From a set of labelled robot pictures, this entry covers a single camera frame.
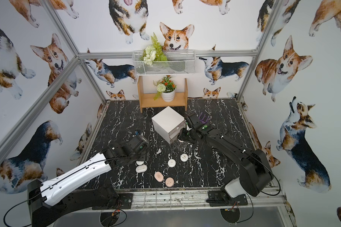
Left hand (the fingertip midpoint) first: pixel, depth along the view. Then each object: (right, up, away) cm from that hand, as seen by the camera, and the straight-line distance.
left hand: (144, 148), depth 77 cm
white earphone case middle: (+14, -11, +9) cm, 20 cm away
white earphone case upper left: (-5, -11, +9) cm, 15 cm away
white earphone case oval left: (-4, -14, +7) cm, 16 cm away
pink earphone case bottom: (+14, -19, +1) cm, 23 cm away
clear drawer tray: (+21, -3, +18) cm, 28 cm away
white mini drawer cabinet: (+12, +13, +14) cm, 23 cm away
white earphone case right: (+22, -8, +11) cm, 26 cm away
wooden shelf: (-6, +29, +33) cm, 44 cm away
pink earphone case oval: (+7, -16, +3) cm, 18 cm away
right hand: (+21, +8, +6) cm, 23 cm away
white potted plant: (+10, +37, +24) cm, 45 cm away
